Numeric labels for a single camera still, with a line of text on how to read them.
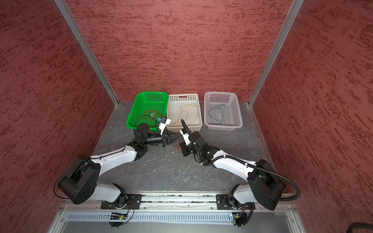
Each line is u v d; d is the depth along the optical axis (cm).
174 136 72
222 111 114
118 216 72
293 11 72
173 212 72
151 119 112
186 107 118
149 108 117
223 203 74
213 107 118
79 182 43
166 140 68
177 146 85
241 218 72
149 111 113
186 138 74
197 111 114
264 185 43
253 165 46
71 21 76
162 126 70
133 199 75
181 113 110
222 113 112
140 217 71
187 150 73
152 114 113
